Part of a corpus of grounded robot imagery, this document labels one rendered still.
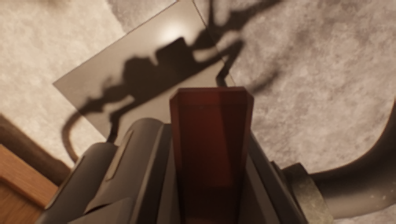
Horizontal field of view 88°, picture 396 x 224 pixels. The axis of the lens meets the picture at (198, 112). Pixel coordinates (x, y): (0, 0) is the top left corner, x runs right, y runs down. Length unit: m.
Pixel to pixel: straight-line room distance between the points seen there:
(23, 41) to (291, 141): 0.79
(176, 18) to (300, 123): 0.47
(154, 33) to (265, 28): 0.26
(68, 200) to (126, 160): 0.09
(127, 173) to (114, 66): 0.37
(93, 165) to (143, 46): 0.31
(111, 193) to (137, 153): 0.06
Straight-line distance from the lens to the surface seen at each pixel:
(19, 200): 0.80
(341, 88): 0.71
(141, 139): 0.29
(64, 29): 0.61
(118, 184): 0.24
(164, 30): 0.53
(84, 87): 0.63
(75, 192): 0.32
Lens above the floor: 0.53
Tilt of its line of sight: 61 degrees down
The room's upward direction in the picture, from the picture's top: 176 degrees clockwise
